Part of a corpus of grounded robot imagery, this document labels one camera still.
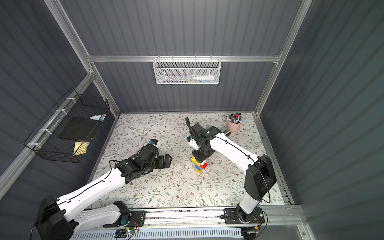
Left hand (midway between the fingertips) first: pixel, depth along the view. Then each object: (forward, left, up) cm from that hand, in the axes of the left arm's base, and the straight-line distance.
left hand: (167, 160), depth 78 cm
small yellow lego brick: (0, -16, -13) cm, 21 cm away
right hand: (+1, -18, -2) cm, 18 cm away
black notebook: (+10, +43, +14) cm, 46 cm away
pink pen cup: (+29, -42, -3) cm, 51 cm away
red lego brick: (-2, -20, -3) cm, 20 cm away
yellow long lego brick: (+2, -14, -2) cm, 14 cm away
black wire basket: (-1, +48, +20) cm, 52 cm away
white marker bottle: (+47, -21, +20) cm, 55 cm away
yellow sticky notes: (-4, +32, +20) cm, 38 cm away
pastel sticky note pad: (+21, +38, +12) cm, 45 cm away
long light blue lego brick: (-1, -17, -7) cm, 19 cm away
